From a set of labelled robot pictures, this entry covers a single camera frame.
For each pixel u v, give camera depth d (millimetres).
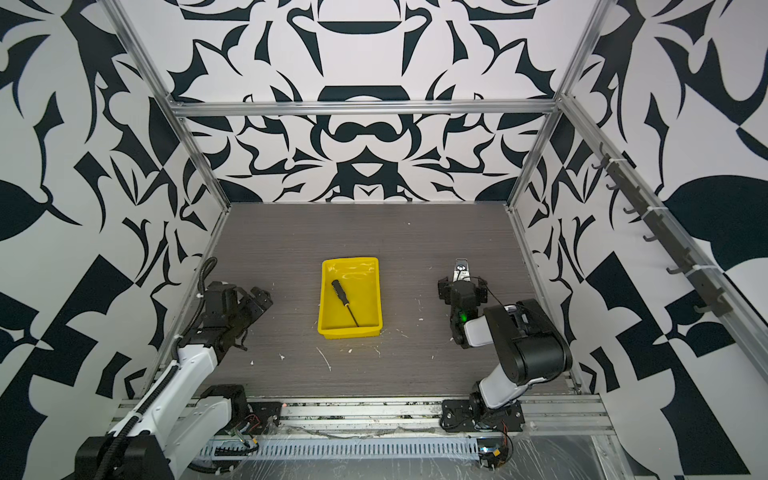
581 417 762
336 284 959
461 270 810
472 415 676
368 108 931
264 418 740
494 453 710
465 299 717
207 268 687
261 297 790
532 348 458
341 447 714
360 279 988
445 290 872
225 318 649
